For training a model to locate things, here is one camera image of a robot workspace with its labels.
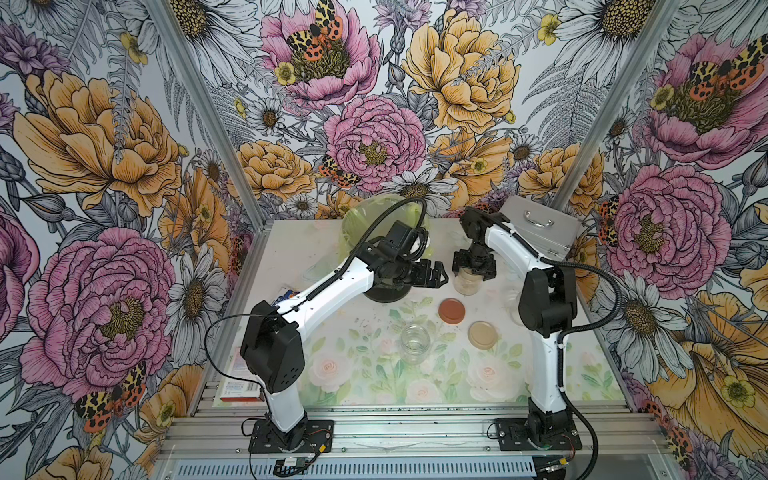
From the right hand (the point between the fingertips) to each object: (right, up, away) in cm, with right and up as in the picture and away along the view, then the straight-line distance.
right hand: (469, 278), depth 95 cm
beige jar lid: (+3, -17, -4) cm, 17 cm away
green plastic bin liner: (-33, +19, -8) cm, 39 cm away
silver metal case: (+27, +15, +4) cm, 31 cm away
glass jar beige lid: (0, -2, +3) cm, 3 cm away
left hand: (-14, 0, -15) cm, 21 cm away
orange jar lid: (-5, -10, +1) cm, 12 cm away
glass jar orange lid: (-18, -18, -6) cm, 26 cm away
